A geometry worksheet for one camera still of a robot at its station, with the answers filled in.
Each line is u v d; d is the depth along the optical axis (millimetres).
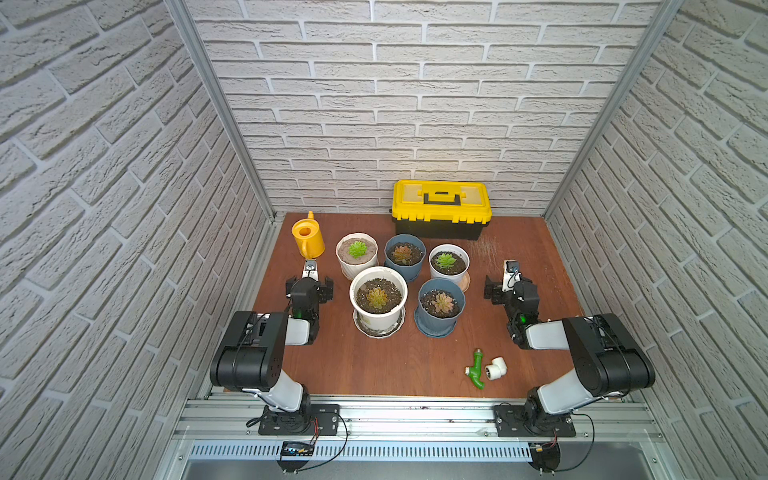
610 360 462
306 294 708
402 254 947
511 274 793
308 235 992
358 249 929
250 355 459
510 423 729
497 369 796
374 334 874
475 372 808
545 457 693
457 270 921
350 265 914
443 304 851
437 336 874
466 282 1003
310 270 799
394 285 891
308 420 669
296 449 723
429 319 793
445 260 934
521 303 710
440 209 1003
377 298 835
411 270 921
